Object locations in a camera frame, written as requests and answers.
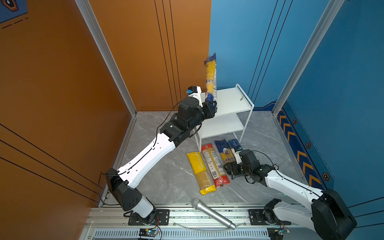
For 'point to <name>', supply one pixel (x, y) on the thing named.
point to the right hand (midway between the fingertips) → (231, 164)
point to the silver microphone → (198, 204)
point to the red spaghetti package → (214, 165)
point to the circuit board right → (277, 233)
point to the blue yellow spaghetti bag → (225, 151)
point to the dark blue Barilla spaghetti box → (234, 143)
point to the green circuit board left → (148, 232)
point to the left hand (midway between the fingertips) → (216, 100)
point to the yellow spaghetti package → (205, 183)
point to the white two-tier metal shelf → (233, 109)
